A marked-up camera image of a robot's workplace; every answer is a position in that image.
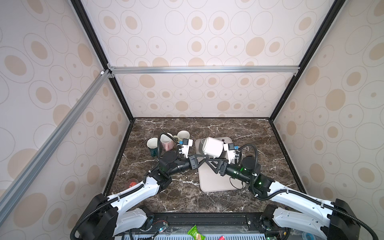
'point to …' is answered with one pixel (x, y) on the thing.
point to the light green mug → (182, 134)
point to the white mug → (212, 147)
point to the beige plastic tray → (210, 181)
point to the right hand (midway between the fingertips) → (208, 161)
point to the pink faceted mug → (167, 140)
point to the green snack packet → (193, 233)
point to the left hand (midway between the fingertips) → (211, 159)
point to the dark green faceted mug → (152, 144)
